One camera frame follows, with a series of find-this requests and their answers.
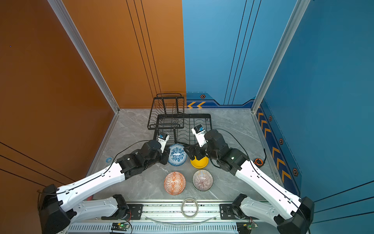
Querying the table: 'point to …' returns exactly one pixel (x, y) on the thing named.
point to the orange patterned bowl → (174, 183)
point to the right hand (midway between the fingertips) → (190, 145)
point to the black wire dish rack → (167, 117)
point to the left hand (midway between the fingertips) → (170, 148)
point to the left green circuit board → (120, 226)
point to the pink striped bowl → (202, 180)
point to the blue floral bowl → (177, 156)
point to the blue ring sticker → (108, 160)
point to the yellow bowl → (199, 164)
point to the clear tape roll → (181, 208)
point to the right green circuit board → (245, 227)
